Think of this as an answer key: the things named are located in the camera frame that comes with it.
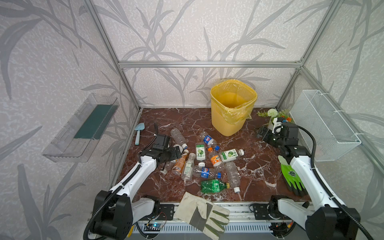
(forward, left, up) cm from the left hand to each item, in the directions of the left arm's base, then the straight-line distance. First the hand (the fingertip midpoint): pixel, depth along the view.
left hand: (176, 149), depth 86 cm
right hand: (+8, -47, +12) cm, 49 cm away
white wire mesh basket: (-8, -69, +26) cm, 74 cm away
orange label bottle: (-4, -23, -4) cm, 24 cm away
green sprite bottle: (-19, -21, -6) cm, 29 cm away
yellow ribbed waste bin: (+38, -37, +3) cm, 53 cm away
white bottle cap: (-6, -15, -6) cm, 17 cm away
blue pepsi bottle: (+10, -19, -5) cm, 22 cm away
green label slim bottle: (-12, -7, -3) cm, 14 cm away
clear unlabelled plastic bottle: (+12, +1, -8) cm, 14 cm away
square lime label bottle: (+2, -14, -6) cm, 15 cm away
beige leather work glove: (-32, -18, -8) cm, 38 cm away
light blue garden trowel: (+23, +30, -9) cm, 38 cm away
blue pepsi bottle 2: (-11, -14, -5) cm, 18 cm away
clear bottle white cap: (-12, -33, -9) cm, 37 cm away
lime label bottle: (0, -33, -6) cm, 34 cm away
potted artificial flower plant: (+24, -61, +6) cm, 66 cm away
